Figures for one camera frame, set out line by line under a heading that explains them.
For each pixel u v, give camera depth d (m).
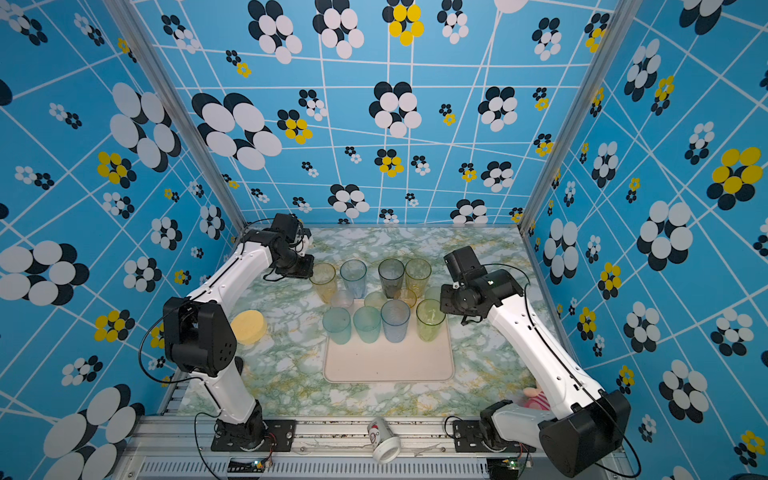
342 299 0.96
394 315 0.88
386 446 0.67
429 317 0.83
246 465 0.72
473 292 0.51
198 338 0.47
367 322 0.90
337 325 0.85
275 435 0.73
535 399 0.74
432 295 0.92
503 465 0.70
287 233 0.72
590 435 0.39
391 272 0.96
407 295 0.94
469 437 0.73
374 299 0.95
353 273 0.96
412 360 0.85
